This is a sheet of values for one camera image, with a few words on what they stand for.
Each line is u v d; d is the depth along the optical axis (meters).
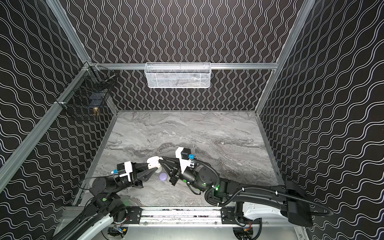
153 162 0.59
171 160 0.56
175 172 0.53
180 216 0.75
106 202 0.57
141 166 0.59
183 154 0.50
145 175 0.57
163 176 0.85
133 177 0.56
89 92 0.78
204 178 0.47
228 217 0.74
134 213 0.75
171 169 0.54
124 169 0.51
